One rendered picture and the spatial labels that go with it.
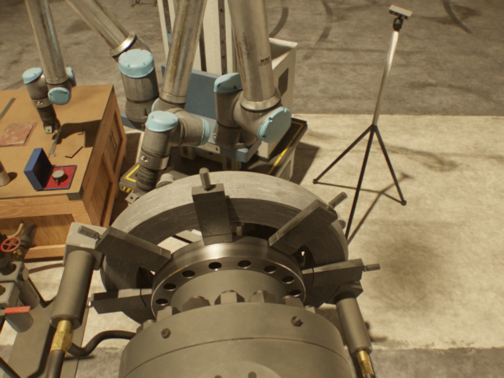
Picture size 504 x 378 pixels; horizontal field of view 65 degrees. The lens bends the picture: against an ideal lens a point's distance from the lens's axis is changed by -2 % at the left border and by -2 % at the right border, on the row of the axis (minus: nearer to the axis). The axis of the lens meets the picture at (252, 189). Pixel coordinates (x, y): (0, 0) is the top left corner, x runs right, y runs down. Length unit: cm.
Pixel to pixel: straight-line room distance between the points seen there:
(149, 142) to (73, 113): 125
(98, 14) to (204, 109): 59
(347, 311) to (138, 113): 120
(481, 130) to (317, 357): 272
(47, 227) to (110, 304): 89
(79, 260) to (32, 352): 93
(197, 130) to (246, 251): 44
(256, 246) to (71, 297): 48
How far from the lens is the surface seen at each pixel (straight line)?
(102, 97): 254
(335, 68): 387
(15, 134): 238
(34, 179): 192
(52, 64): 187
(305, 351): 89
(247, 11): 125
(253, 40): 129
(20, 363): 203
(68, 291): 111
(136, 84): 182
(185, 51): 133
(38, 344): 204
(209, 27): 177
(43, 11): 181
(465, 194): 273
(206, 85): 179
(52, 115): 216
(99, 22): 193
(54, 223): 209
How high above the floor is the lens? 165
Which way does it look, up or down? 43 degrees down
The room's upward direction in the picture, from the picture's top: straight up
